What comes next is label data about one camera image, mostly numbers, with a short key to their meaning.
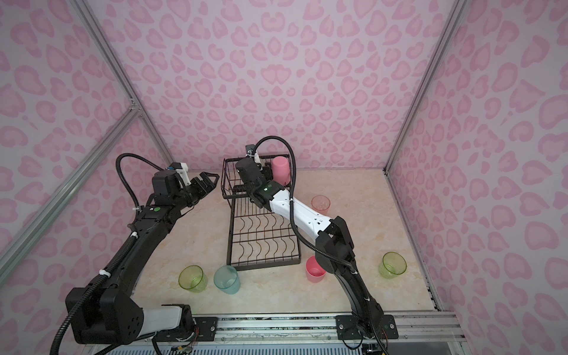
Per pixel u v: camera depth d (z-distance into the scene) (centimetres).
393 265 86
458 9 69
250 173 64
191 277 84
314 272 86
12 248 51
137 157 65
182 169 72
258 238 93
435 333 72
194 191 70
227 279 83
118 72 82
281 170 82
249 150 71
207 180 72
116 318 39
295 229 87
